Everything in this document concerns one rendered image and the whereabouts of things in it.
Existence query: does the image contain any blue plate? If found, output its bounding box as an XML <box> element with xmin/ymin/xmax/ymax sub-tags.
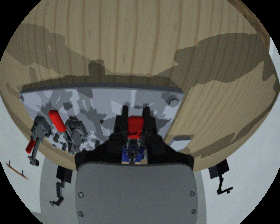
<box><xmin>122</xmin><ymin>144</ymin><xmax>145</xmax><ymax>162</ymax></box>

